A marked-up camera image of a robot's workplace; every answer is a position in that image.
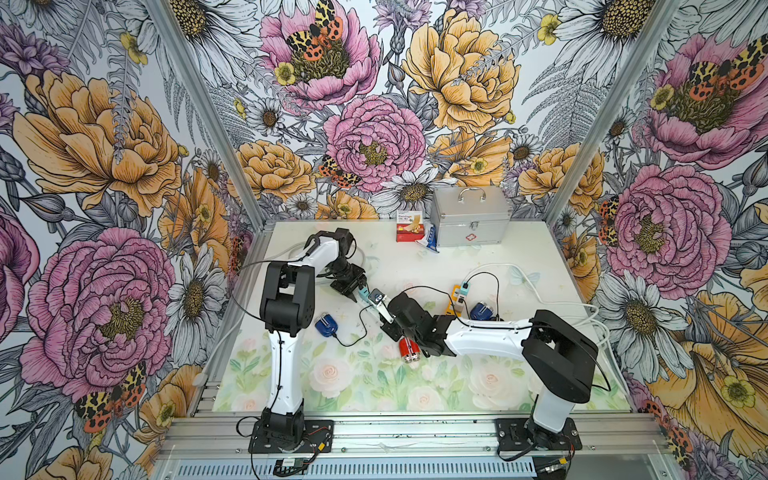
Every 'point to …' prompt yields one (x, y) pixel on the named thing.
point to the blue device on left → (326, 325)
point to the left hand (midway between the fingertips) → (362, 297)
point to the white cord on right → (556, 303)
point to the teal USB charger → (464, 291)
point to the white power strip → (377, 297)
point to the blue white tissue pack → (429, 240)
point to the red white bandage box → (409, 225)
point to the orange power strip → (451, 310)
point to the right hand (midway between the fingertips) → (386, 316)
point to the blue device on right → (481, 312)
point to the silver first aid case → (471, 215)
